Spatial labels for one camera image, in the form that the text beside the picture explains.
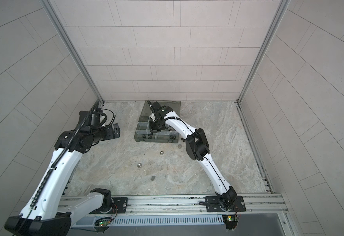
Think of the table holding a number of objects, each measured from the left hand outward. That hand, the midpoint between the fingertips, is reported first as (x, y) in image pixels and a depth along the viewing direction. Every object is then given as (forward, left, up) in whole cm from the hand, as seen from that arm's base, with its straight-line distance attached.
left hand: (115, 128), depth 72 cm
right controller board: (-36, -57, -24) cm, 71 cm away
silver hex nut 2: (-10, -9, -24) cm, 27 cm away
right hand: (+10, -14, -19) cm, 26 cm away
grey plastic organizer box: (+11, -8, -22) cm, 26 cm away
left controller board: (-38, +2, -20) cm, 43 cm away
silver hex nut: (-2, -21, -23) cm, 32 cm away
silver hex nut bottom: (-17, -18, -23) cm, 34 cm away
